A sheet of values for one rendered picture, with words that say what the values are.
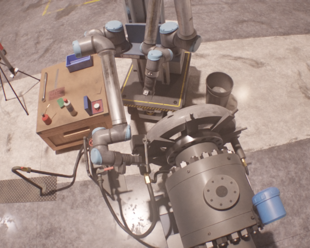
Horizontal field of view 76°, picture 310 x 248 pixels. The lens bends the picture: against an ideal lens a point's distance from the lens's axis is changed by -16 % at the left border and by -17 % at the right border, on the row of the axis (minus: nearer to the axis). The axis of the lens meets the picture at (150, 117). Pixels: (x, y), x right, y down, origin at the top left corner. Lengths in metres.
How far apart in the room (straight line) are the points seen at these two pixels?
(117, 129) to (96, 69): 1.48
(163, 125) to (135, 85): 1.14
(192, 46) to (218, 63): 1.58
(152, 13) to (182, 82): 1.21
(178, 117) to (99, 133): 0.52
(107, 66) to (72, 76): 1.43
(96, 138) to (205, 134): 0.74
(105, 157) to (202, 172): 0.59
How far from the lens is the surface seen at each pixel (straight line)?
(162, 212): 2.02
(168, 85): 2.57
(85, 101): 2.28
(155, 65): 1.50
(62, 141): 2.68
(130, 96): 2.52
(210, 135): 1.66
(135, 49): 2.12
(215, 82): 2.78
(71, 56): 2.91
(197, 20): 4.16
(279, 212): 1.34
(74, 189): 2.56
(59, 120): 2.43
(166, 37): 1.88
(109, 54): 1.41
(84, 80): 2.65
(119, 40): 2.05
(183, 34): 1.75
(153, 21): 1.58
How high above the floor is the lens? 2.24
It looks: 56 degrees down
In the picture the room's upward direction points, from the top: 11 degrees counter-clockwise
